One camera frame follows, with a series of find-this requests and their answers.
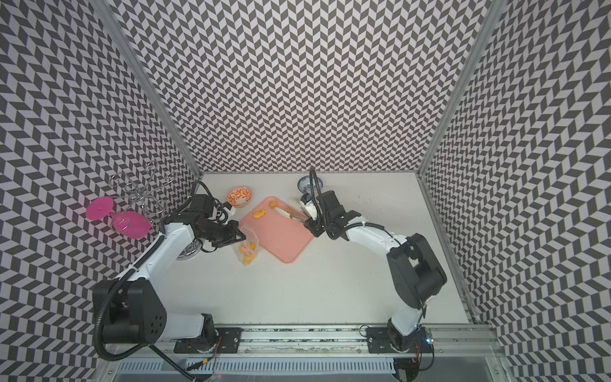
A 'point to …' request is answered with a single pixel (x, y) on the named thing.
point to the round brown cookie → (273, 204)
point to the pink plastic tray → (278, 234)
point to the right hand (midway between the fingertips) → (311, 223)
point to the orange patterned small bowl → (239, 196)
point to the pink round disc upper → (99, 208)
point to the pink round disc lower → (131, 224)
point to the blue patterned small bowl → (305, 185)
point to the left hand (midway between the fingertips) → (244, 239)
